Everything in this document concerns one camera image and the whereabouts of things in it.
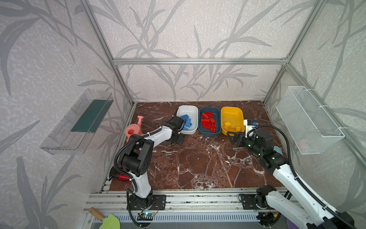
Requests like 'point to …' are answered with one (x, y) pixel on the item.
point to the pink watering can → (134, 129)
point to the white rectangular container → (192, 110)
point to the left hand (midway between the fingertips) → (178, 139)
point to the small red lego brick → (212, 120)
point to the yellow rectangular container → (235, 115)
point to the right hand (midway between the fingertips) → (231, 132)
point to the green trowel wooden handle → (109, 222)
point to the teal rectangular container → (217, 116)
